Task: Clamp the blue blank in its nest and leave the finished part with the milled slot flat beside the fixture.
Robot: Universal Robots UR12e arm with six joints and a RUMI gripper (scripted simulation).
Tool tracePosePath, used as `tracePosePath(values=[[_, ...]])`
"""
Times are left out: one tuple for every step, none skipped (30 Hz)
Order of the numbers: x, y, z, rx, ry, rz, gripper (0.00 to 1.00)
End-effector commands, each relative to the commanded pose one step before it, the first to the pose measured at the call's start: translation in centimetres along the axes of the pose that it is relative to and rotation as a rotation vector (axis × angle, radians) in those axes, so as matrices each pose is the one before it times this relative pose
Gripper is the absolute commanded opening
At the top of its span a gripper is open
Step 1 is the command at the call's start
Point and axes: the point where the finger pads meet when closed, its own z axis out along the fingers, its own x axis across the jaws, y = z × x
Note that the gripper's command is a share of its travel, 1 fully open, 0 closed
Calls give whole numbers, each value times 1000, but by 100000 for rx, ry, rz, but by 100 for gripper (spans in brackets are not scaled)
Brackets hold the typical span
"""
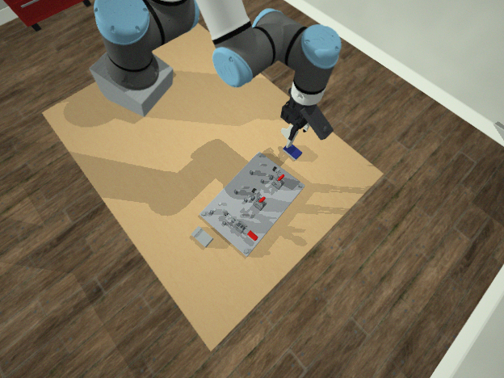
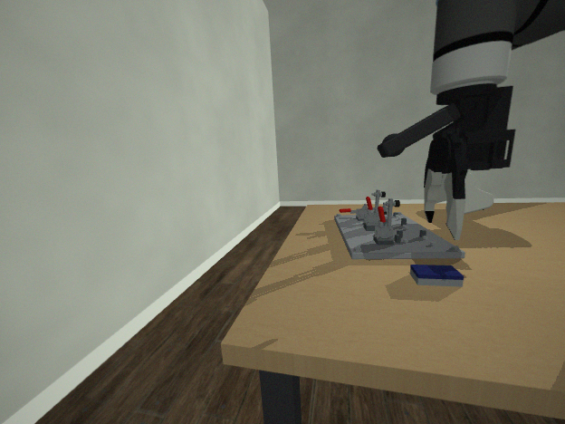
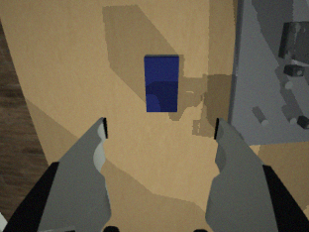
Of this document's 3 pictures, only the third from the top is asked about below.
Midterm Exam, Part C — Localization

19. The dark blue block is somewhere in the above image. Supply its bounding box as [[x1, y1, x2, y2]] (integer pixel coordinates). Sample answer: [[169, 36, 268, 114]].
[[144, 55, 179, 112]]

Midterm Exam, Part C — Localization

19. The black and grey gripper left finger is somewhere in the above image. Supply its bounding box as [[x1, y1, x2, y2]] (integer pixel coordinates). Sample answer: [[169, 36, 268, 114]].
[[3, 117, 111, 232]]

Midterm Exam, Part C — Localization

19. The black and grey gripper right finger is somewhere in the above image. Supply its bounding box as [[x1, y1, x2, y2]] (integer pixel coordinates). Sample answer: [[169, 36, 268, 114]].
[[205, 118, 309, 232]]

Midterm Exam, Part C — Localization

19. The grey metal fixture plate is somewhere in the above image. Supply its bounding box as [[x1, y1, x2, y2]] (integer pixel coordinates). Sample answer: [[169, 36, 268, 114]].
[[227, 0, 309, 146]]

